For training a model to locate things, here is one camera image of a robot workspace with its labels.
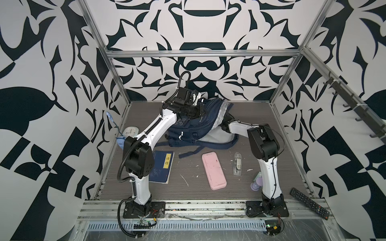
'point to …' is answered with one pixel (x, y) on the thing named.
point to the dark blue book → (163, 161)
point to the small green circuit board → (272, 227)
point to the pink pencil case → (214, 172)
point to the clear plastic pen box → (237, 164)
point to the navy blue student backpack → (203, 131)
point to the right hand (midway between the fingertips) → (200, 117)
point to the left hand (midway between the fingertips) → (209, 109)
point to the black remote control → (310, 204)
